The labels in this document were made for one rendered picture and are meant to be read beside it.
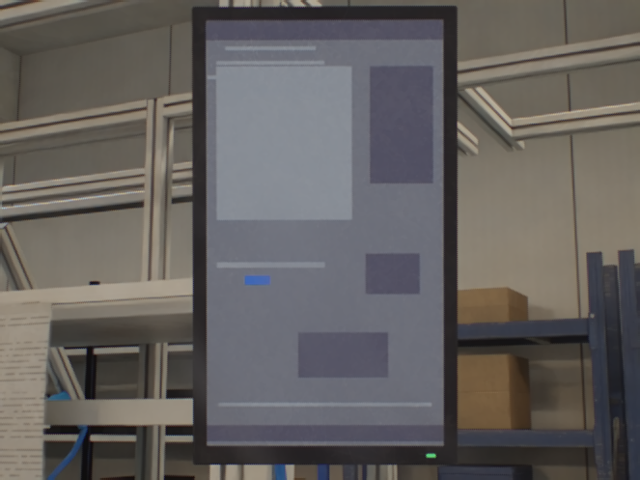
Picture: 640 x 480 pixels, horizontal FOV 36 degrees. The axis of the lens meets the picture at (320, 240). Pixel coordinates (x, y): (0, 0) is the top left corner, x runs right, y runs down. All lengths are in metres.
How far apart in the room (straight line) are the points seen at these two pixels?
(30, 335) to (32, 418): 0.13
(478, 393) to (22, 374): 2.94
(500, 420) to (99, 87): 3.27
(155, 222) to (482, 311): 2.38
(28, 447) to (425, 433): 0.68
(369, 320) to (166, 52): 4.96
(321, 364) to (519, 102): 3.94
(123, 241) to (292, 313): 4.76
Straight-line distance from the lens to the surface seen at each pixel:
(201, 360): 1.11
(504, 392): 4.26
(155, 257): 2.16
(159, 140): 2.22
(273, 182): 1.09
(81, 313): 1.66
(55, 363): 2.77
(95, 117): 2.36
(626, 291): 4.16
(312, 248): 1.09
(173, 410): 1.54
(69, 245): 6.07
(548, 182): 4.82
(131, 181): 2.88
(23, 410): 1.58
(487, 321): 4.31
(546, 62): 1.98
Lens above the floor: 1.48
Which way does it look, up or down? 11 degrees up
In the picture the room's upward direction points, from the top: straight up
